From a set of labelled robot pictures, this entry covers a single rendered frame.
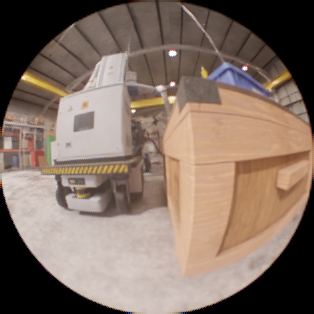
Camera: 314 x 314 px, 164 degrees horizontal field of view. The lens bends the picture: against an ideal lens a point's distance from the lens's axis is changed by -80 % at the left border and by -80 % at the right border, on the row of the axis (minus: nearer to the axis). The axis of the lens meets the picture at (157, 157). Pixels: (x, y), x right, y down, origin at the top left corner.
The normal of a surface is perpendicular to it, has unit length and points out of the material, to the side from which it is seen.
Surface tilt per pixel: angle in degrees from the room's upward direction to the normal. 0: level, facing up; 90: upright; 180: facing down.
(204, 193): 90
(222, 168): 90
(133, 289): 0
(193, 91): 90
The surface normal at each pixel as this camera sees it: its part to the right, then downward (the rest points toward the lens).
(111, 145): 0.08, 0.04
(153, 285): -0.07, -1.00
